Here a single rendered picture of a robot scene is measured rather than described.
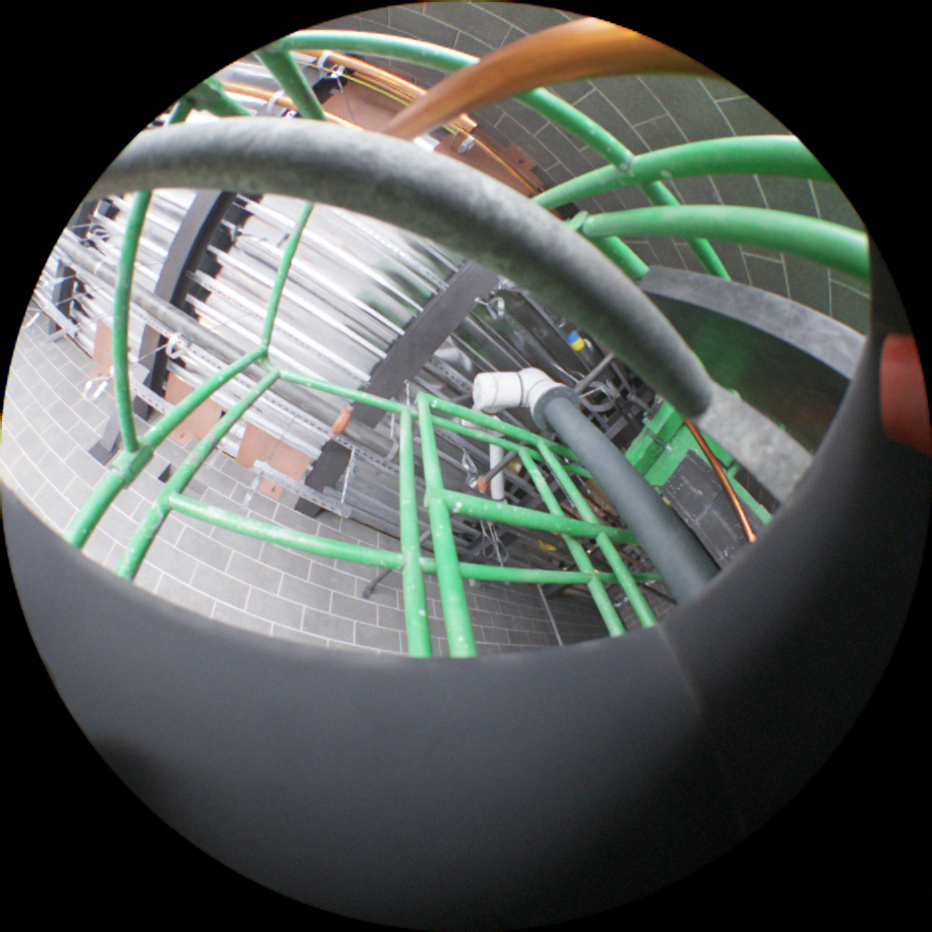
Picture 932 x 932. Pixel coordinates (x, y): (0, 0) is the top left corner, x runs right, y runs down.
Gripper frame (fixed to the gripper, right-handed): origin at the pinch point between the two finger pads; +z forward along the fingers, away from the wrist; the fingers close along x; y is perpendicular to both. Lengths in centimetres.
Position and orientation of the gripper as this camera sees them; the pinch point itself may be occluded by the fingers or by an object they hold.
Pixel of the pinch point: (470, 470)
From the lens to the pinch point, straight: 211.8
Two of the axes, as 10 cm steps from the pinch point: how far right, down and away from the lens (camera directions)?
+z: -1.8, -5.9, 7.8
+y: -7.3, -4.5, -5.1
